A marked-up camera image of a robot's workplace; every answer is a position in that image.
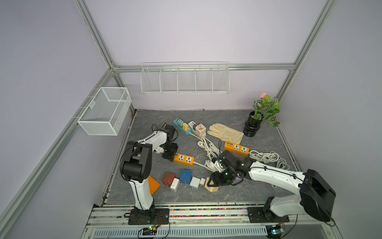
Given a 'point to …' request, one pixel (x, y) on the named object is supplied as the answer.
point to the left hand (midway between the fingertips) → (177, 154)
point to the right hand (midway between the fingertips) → (211, 183)
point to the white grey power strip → (192, 125)
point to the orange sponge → (153, 184)
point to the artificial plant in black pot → (266, 109)
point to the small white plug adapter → (202, 180)
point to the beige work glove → (225, 133)
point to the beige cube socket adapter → (211, 188)
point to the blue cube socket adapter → (185, 177)
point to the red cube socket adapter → (168, 179)
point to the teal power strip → (175, 123)
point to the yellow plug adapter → (185, 126)
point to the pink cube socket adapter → (200, 130)
